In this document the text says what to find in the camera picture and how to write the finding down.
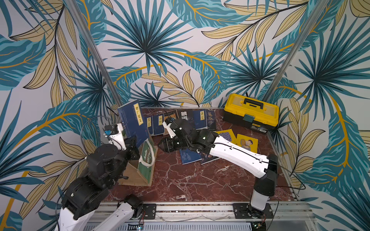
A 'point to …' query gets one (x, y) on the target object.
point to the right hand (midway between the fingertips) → (160, 144)
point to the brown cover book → (172, 116)
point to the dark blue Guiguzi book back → (211, 119)
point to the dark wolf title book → (187, 115)
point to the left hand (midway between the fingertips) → (135, 140)
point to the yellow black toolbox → (251, 112)
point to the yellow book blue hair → (228, 134)
